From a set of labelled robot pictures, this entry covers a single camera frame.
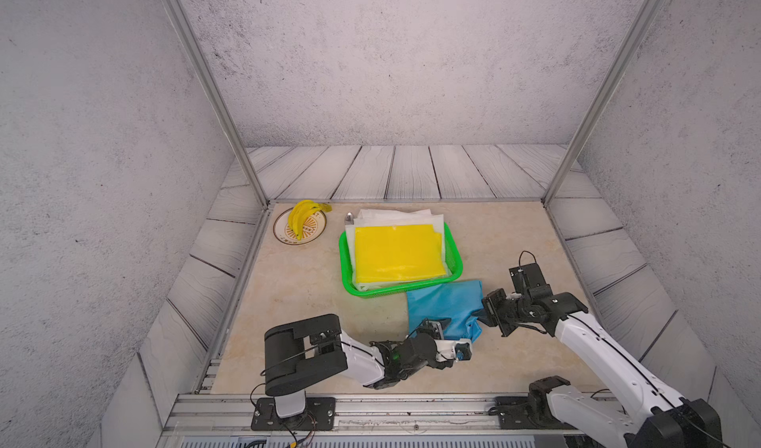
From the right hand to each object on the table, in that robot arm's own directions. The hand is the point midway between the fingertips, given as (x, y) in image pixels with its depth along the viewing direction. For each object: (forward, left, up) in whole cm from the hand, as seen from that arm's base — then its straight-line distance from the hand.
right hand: (472, 309), depth 78 cm
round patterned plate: (+37, +51, -10) cm, 63 cm away
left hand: (-4, +4, -6) cm, 8 cm away
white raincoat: (+34, +20, -1) cm, 39 cm away
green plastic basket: (+18, +2, -3) cm, 18 cm away
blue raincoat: (+5, +3, -4) cm, 7 cm away
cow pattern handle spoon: (+41, +38, -9) cm, 56 cm away
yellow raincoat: (+22, +20, -4) cm, 30 cm away
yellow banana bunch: (+41, +55, -5) cm, 69 cm away
